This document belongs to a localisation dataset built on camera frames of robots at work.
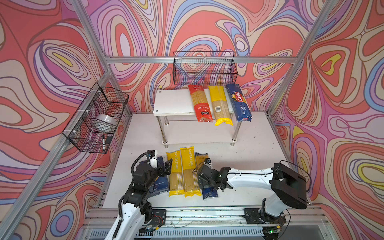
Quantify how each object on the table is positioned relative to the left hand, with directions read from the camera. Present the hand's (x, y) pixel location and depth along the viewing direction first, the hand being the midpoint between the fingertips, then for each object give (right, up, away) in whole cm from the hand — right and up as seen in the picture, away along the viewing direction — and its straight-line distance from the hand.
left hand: (165, 158), depth 80 cm
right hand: (+24, -15, +5) cm, 29 cm away
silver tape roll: (-29, +21, -7) cm, 36 cm away
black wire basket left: (-34, +17, -8) cm, 39 cm away
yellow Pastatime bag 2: (+14, -14, +2) cm, 20 cm away
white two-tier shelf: (+7, +30, -2) cm, 31 cm away
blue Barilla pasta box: (-2, -13, -2) cm, 14 cm away
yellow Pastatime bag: (+6, -16, 0) cm, 17 cm away
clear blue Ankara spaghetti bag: (+19, -3, +12) cm, 23 cm away
